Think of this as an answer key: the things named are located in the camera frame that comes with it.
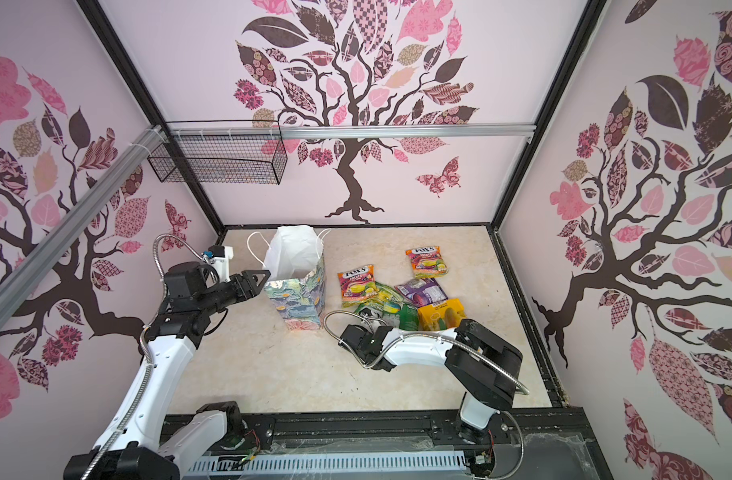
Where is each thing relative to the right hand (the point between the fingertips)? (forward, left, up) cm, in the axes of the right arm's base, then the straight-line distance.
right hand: (386, 337), depth 88 cm
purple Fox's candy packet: (+15, -12, +2) cm, 19 cm away
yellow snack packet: (+6, -19, +3) cm, 20 cm away
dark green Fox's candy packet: (+6, -7, +1) cm, 9 cm away
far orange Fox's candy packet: (+28, -16, +1) cm, 32 cm away
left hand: (+7, +32, +22) cm, 39 cm away
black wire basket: (+50, +51, +33) cm, 79 cm away
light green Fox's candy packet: (+10, +1, +1) cm, 10 cm away
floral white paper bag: (+24, +30, +11) cm, 39 cm away
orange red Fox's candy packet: (+19, +9, +1) cm, 21 cm away
